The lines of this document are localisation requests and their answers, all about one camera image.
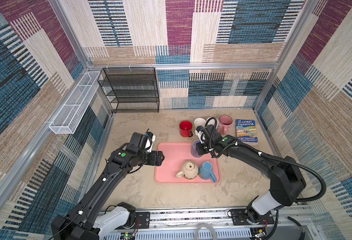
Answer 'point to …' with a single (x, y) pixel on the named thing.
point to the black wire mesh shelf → (131, 90)
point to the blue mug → (205, 171)
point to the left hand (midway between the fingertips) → (157, 154)
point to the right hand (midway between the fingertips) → (198, 150)
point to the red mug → (185, 128)
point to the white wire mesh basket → (67, 118)
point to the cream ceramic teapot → (189, 170)
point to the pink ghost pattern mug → (224, 124)
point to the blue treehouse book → (246, 130)
